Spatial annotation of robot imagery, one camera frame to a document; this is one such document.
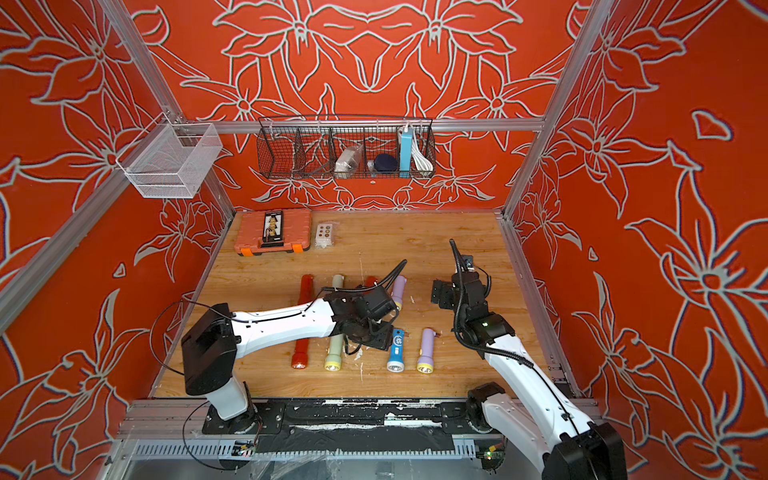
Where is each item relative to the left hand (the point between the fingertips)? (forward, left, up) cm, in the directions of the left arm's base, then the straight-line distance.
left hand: (388, 339), depth 79 cm
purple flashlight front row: (-3, -11, -4) cm, 12 cm away
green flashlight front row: (-5, +15, -4) cm, 16 cm away
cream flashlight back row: (+20, +18, -4) cm, 28 cm away
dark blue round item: (+50, +4, +22) cm, 55 cm away
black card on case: (+37, +44, +1) cm, 57 cm away
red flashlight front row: (-5, +24, -4) cm, 25 cm away
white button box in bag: (+39, +26, -2) cm, 46 cm away
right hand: (+14, -15, +8) cm, 23 cm away
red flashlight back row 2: (+22, +7, -6) cm, 24 cm away
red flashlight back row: (+18, +28, -6) cm, 34 cm away
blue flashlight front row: (-4, -2, -4) cm, 6 cm away
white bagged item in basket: (+46, +16, +25) cm, 55 cm away
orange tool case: (+39, +36, -1) cm, 53 cm away
